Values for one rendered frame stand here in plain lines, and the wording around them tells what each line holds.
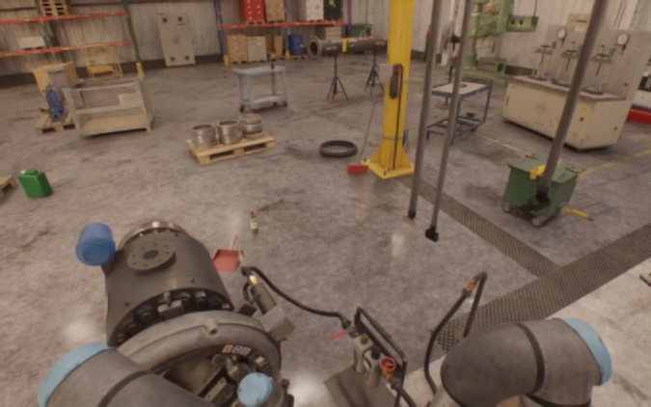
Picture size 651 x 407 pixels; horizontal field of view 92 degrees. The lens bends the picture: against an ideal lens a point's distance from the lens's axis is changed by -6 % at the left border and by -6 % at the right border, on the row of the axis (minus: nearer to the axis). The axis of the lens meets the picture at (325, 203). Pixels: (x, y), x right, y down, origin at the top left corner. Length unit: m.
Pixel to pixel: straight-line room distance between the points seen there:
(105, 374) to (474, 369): 0.56
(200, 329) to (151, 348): 0.16
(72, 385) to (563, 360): 0.73
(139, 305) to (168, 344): 0.38
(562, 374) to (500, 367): 0.10
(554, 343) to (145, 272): 1.52
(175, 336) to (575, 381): 1.10
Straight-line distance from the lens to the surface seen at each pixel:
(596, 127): 6.41
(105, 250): 1.85
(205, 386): 1.57
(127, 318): 1.64
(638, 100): 9.83
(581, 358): 0.70
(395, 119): 4.37
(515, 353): 0.65
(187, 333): 1.29
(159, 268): 1.69
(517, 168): 3.77
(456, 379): 0.68
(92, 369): 0.60
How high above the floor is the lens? 1.90
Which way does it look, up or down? 30 degrees down
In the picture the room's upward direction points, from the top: 1 degrees counter-clockwise
